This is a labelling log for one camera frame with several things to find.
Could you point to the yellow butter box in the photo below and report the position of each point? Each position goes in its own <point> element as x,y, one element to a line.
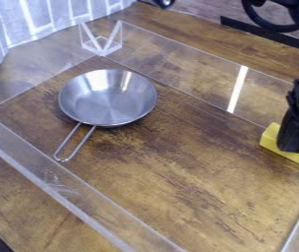
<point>268,142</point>

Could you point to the silver frying pan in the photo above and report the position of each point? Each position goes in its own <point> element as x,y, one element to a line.
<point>105,98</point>

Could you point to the clear acrylic tray barrier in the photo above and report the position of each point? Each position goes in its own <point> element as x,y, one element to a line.
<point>179,182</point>

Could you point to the black strip on table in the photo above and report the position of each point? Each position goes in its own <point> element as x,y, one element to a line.
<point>278,37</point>

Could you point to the white grey curtain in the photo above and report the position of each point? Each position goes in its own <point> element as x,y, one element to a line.
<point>28,20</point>

